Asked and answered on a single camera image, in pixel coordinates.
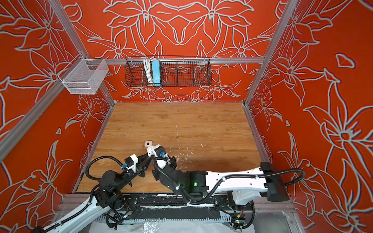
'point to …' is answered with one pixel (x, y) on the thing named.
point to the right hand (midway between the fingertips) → (151, 155)
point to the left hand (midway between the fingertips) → (150, 154)
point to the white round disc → (151, 151)
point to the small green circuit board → (240, 221)
